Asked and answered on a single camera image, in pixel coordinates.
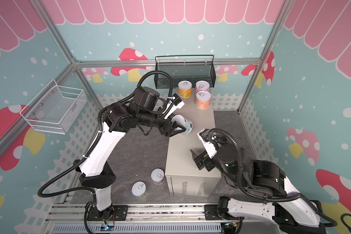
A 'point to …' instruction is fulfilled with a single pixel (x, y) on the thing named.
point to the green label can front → (139, 189)
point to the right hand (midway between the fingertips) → (201, 144)
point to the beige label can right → (157, 176)
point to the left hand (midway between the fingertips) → (178, 126)
